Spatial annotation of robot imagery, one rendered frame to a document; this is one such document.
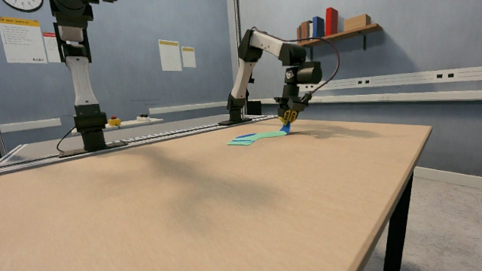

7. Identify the mint green sock with blue heel and toe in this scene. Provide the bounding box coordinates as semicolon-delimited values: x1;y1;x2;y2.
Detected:
227;122;291;145

